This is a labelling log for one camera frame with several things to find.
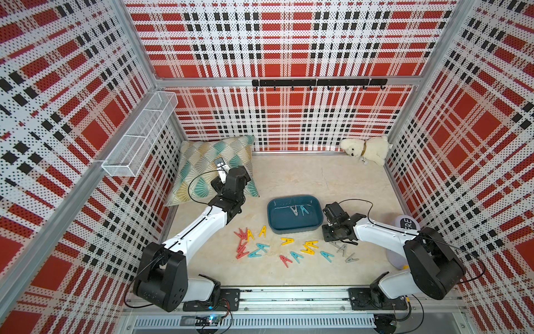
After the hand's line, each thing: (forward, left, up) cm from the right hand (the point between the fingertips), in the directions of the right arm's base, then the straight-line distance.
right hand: (331, 232), depth 90 cm
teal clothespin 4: (-6, +30, 0) cm, 31 cm away
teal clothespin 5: (-9, +34, +1) cm, 35 cm away
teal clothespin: (+11, +11, +1) cm, 16 cm away
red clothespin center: (-11, +21, 0) cm, 24 cm away
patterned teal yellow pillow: (+24, +61, +16) cm, 68 cm away
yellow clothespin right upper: (-5, +9, 0) cm, 10 cm away
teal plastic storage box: (+9, +16, 0) cm, 19 cm away
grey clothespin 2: (-5, -2, 0) cm, 5 cm away
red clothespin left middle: (-6, +39, +1) cm, 40 cm away
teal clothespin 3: (-10, +16, 0) cm, 19 cm away
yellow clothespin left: (0, +36, 0) cm, 36 cm away
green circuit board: (-31, +45, +2) cm, 55 cm away
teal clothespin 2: (-10, +3, 0) cm, 10 cm away
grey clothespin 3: (-7, -4, 0) cm, 8 cm away
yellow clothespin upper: (+1, +30, +1) cm, 30 cm away
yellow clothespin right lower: (-8, +11, +1) cm, 13 cm away
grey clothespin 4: (-11, -5, 0) cm, 13 cm away
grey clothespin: (+11, +16, +1) cm, 19 cm away
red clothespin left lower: (-9, +39, +1) cm, 40 cm away
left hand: (+18, +42, +22) cm, 50 cm away
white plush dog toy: (+46, -31, +5) cm, 56 cm away
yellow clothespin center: (-4, +19, 0) cm, 20 cm away
